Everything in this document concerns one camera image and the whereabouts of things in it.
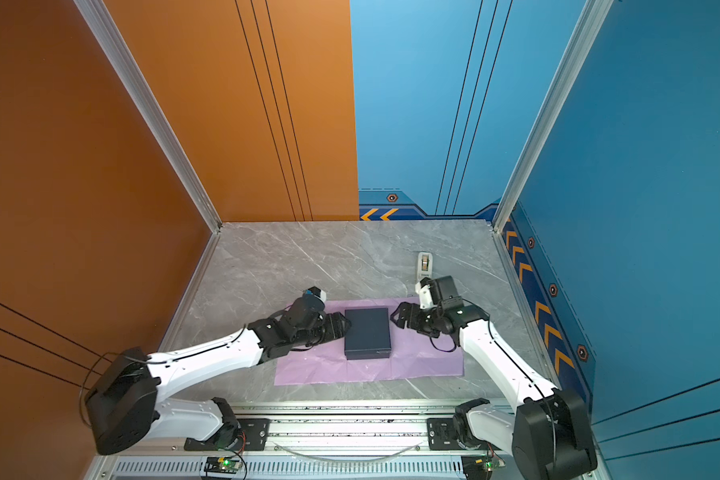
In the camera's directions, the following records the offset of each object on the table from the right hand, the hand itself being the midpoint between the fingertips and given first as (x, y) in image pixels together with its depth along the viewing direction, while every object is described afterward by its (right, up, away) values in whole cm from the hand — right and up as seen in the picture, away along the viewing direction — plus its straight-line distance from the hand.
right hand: (399, 321), depth 82 cm
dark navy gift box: (-8, -4, -1) cm, 9 cm away
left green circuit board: (-42, -31, -12) cm, 53 cm away
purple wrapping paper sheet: (+4, -11, +5) cm, 13 cm away
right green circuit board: (+17, -31, -13) cm, 38 cm away
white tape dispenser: (+11, +15, +20) cm, 27 cm away
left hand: (-15, -1, -1) cm, 15 cm away
